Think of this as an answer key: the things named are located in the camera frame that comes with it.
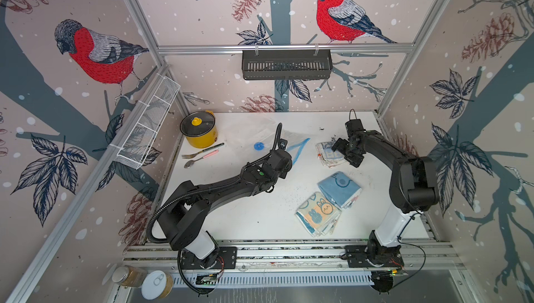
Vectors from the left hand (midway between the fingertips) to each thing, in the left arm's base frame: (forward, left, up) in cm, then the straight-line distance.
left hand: (284, 156), depth 86 cm
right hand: (+8, -27, -8) cm, 30 cm away
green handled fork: (+8, +45, -12) cm, 48 cm away
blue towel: (-9, -25, -12) cm, 29 cm away
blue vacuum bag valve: (+15, +12, -13) cm, 23 cm away
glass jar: (-41, +50, -4) cm, 65 cm away
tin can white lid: (-43, +42, -8) cm, 61 cm away
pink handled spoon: (+5, +47, -15) cm, 49 cm away
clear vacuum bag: (+22, +19, -16) cm, 33 cm away
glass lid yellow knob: (+20, +42, -2) cm, 47 cm away
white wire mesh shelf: (+1, +60, +7) cm, 60 cm away
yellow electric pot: (+15, +40, -10) cm, 44 cm away
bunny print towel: (-20, -13, -11) cm, 27 cm away
